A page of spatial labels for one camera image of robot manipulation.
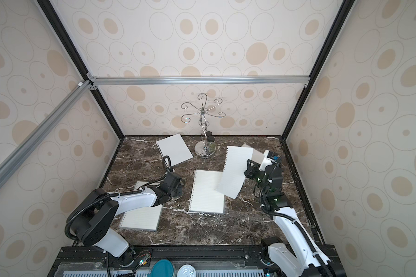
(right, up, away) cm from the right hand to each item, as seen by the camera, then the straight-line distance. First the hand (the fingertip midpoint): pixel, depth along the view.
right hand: (254, 160), depth 78 cm
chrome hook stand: (-26, +6, +32) cm, 42 cm away
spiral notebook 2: (-23, -21, +14) cm, 34 cm away
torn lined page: (-43, +7, +36) cm, 56 cm away
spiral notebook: (-51, -29, +6) cm, 59 cm away
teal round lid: (-38, -40, -13) cm, 57 cm away
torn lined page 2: (-8, -9, +11) cm, 16 cm away
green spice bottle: (-19, +8, +27) cm, 34 cm away
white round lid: (-29, -42, -12) cm, 52 cm away
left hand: (-34, -14, +14) cm, 39 cm away
